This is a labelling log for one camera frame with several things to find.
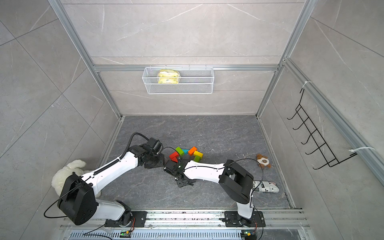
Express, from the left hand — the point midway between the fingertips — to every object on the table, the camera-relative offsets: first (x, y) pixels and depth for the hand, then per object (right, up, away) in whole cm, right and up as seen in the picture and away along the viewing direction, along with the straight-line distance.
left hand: (163, 160), depth 85 cm
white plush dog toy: (-42, -1, -11) cm, 44 cm away
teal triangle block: (+12, +4, +11) cm, 17 cm away
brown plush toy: (+60, -2, +6) cm, 61 cm away
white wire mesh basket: (+16, +52, +16) cm, 57 cm away
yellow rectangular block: (+19, +3, +11) cm, 23 cm away
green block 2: (+20, 0, +8) cm, 21 cm away
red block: (+4, +1, +11) cm, 12 cm away
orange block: (+17, +4, +12) cm, 21 cm away
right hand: (+13, -12, 0) cm, 18 cm away
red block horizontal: (+5, -1, +8) cm, 10 cm away
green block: (+9, +4, +9) cm, 14 cm away
